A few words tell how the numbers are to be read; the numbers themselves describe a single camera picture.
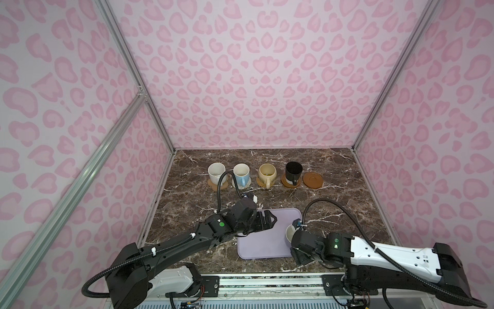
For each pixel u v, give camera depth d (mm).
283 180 1036
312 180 1044
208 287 735
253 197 745
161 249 451
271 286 749
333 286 732
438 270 414
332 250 524
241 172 982
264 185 1007
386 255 461
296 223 700
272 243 838
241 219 590
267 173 1034
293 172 957
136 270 400
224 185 1000
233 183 706
